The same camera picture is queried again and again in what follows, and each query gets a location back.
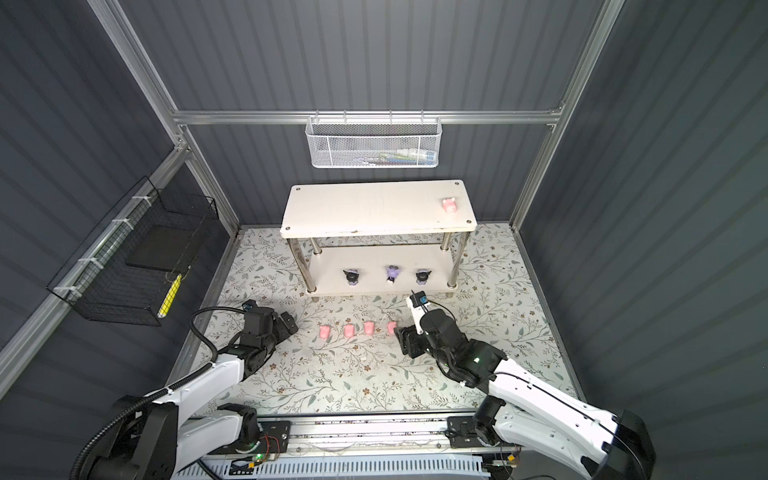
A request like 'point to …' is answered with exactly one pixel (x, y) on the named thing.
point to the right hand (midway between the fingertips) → (408, 328)
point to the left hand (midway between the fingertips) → (280, 324)
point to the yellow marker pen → (169, 296)
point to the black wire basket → (131, 268)
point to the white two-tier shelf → (380, 238)
